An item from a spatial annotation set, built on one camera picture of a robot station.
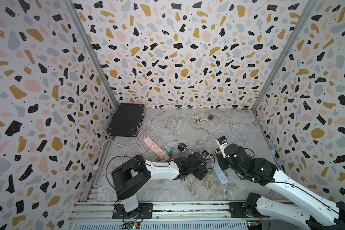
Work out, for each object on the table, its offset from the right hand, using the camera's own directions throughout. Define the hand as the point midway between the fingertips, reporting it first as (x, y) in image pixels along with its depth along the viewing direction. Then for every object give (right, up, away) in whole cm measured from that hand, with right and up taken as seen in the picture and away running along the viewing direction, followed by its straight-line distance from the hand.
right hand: (219, 154), depth 73 cm
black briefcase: (-60, +19, +35) cm, 72 cm away
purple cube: (+4, +20, +43) cm, 48 cm away
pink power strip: (-36, -1, +21) cm, 42 cm away
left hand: (-6, -9, +12) cm, 16 cm away
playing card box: (-8, +20, +41) cm, 46 cm away
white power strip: (+4, -16, +10) cm, 20 cm away
